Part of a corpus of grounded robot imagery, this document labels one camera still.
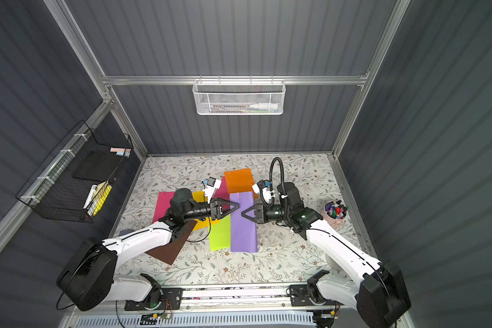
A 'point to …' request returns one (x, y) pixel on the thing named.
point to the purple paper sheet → (243, 233)
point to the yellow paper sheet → (200, 197)
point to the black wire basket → (71, 181)
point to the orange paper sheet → (240, 180)
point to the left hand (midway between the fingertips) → (236, 207)
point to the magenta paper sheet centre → (223, 192)
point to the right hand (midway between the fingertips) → (246, 215)
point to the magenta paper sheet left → (162, 204)
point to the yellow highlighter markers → (102, 199)
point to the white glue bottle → (265, 106)
